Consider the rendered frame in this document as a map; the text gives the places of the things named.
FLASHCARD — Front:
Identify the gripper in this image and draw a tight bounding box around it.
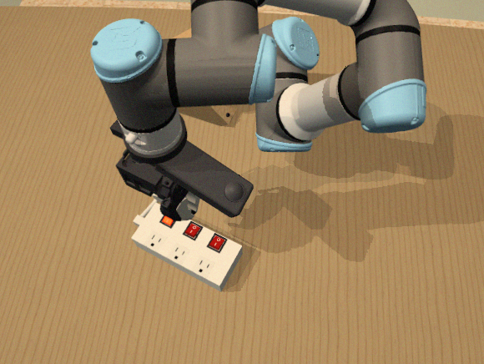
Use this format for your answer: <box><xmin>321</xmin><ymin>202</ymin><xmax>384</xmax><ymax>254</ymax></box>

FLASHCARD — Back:
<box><xmin>110</xmin><ymin>115</ymin><xmax>200</xmax><ymax>221</ymax></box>

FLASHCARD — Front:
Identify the cream power strip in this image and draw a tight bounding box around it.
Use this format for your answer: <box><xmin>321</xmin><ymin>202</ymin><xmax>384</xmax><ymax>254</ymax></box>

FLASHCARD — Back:
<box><xmin>131</xmin><ymin>199</ymin><xmax>243</xmax><ymax>291</ymax></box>

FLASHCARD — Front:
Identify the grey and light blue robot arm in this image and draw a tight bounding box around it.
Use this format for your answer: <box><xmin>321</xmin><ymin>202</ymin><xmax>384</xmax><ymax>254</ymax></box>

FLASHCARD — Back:
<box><xmin>90</xmin><ymin>0</ymin><xmax>426</xmax><ymax>218</ymax></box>

